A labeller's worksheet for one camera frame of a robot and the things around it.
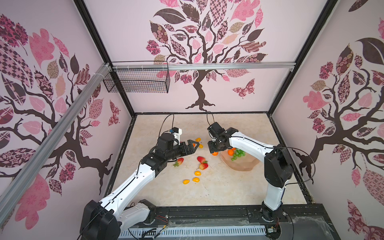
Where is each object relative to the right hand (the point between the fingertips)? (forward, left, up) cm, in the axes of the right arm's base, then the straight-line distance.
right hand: (212, 146), depth 91 cm
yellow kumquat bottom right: (-18, +11, -8) cm, 22 cm away
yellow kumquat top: (+11, +9, -8) cm, 16 cm away
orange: (-11, +11, +20) cm, 25 cm away
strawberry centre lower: (-10, +6, -7) cm, 13 cm away
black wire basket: (+38, +47, +26) cm, 66 cm away
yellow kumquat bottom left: (-18, +17, -8) cm, 26 cm away
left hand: (-9, +12, +12) cm, 19 cm away
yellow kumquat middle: (-14, +10, -8) cm, 19 cm away
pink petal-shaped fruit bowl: (-9, -20, -4) cm, 22 cm away
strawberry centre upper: (-6, +7, -7) cm, 11 cm away
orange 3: (-2, -12, -5) cm, 13 cm away
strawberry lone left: (-7, +21, -7) cm, 23 cm away
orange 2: (-1, -2, -7) cm, 7 cm away
